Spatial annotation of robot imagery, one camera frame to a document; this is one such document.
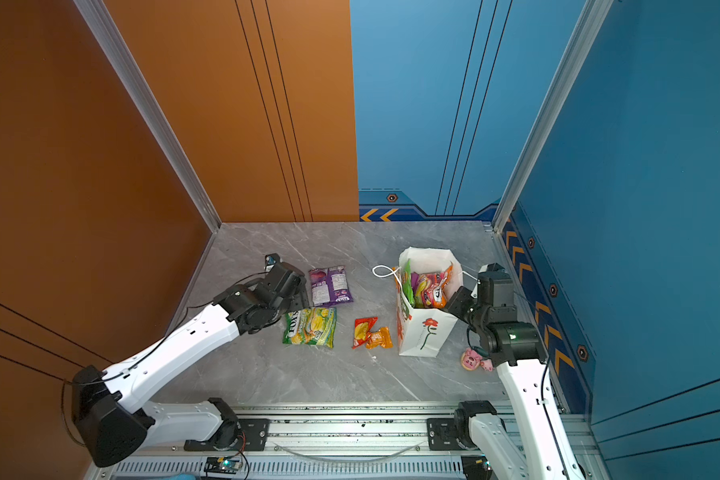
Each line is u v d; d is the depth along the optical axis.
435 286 0.78
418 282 0.84
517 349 0.46
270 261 0.69
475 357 0.83
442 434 0.72
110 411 0.38
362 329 0.88
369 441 0.73
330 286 0.99
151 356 0.44
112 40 0.73
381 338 0.88
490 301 0.53
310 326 0.89
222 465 0.71
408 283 0.77
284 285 0.59
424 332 0.77
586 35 0.73
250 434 0.74
